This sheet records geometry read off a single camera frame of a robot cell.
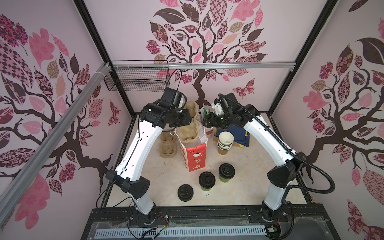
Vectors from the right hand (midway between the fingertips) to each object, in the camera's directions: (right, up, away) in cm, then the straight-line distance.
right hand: (208, 122), depth 76 cm
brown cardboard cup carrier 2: (-25, -16, +19) cm, 35 cm away
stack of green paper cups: (+13, -12, +16) cm, 24 cm away
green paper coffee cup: (+9, -32, +5) cm, 34 cm away
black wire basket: (-41, +31, +19) cm, 54 cm away
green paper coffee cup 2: (-1, -37, +4) cm, 37 cm away
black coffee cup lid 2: (-1, -29, -2) cm, 29 cm away
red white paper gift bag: (-7, -16, -2) cm, 18 cm away
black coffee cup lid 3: (-12, -38, +3) cm, 41 cm away
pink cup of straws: (+2, -5, +21) cm, 22 cm away
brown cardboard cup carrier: (-9, -6, -5) cm, 12 cm away
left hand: (-10, 0, -7) cm, 12 cm away
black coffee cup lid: (+10, -26, 0) cm, 28 cm away
